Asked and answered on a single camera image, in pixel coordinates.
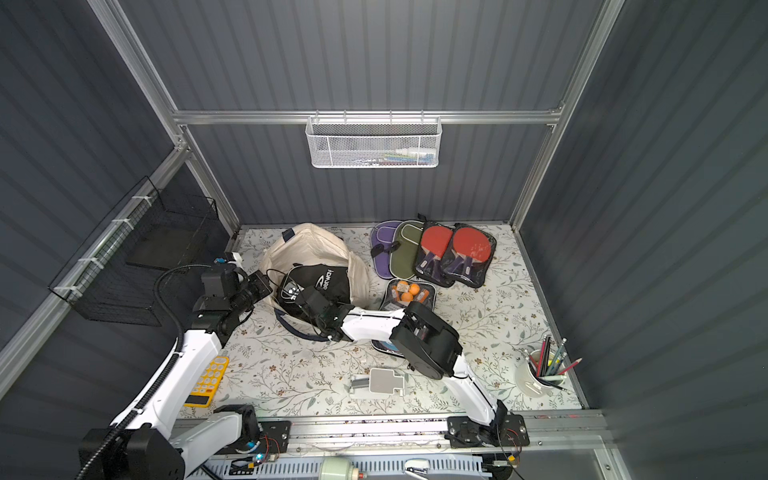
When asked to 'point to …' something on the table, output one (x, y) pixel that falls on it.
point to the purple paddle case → (381, 236)
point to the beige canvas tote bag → (312, 243)
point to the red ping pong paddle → (435, 241)
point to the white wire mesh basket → (373, 143)
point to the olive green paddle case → (405, 247)
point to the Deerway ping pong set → (398, 294)
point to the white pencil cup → (539, 372)
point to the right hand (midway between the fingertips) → (315, 293)
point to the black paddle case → (438, 270)
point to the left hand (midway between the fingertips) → (269, 276)
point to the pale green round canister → (339, 468)
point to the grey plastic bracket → (381, 381)
